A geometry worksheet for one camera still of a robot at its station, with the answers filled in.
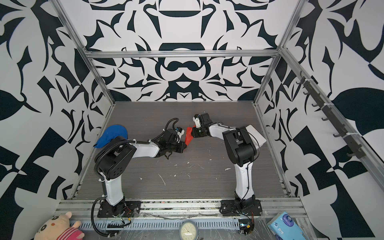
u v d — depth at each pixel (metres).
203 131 0.78
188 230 0.66
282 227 0.66
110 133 0.98
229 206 0.74
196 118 0.94
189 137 0.99
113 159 0.50
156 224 0.65
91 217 0.69
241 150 0.55
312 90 0.65
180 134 0.87
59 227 0.64
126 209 0.72
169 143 0.79
